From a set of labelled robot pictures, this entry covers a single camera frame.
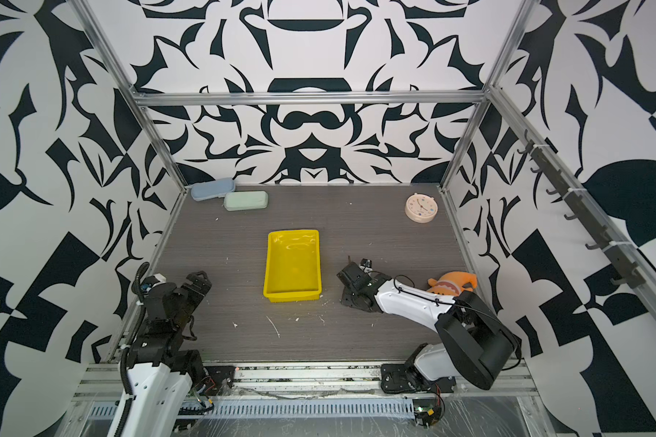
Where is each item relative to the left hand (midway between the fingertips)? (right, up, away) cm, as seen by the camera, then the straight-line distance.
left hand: (194, 279), depth 81 cm
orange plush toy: (+77, -2, +4) cm, 78 cm away
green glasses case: (+3, +24, +31) cm, 40 cm away
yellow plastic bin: (+27, +1, +13) cm, 30 cm away
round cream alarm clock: (+76, +21, +30) cm, 85 cm away
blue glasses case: (-10, +29, +35) cm, 47 cm away
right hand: (+45, -7, +8) cm, 47 cm away
